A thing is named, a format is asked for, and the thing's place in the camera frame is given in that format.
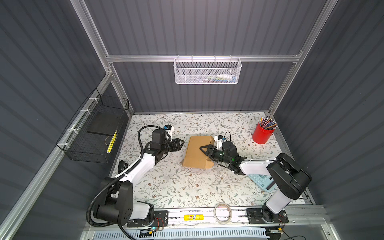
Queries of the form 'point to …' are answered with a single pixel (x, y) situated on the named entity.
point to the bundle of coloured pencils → (267, 123)
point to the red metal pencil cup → (260, 135)
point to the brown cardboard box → (194, 157)
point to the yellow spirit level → (193, 217)
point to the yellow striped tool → (112, 142)
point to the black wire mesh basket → (88, 136)
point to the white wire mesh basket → (207, 70)
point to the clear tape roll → (226, 221)
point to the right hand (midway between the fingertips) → (202, 151)
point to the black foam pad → (105, 123)
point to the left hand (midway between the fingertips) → (181, 141)
